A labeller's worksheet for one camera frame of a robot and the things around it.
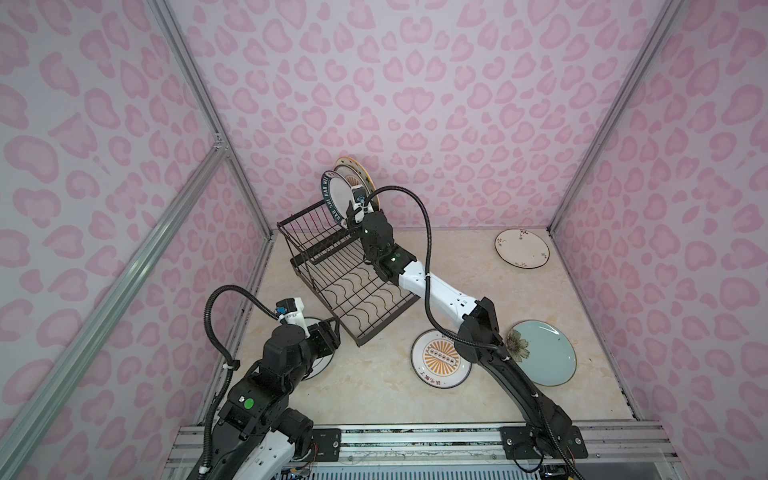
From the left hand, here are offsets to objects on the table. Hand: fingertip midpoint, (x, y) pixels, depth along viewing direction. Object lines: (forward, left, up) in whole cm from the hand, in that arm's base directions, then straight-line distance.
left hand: (332, 318), depth 71 cm
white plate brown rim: (+40, -64, -24) cm, 79 cm away
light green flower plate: (-1, -58, -23) cm, 62 cm away
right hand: (+33, -5, +10) cm, 35 cm away
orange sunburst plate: (-3, -26, -22) cm, 35 cm away
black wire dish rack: (+34, +7, -22) cm, 41 cm away
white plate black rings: (-3, +6, -22) cm, 23 cm away
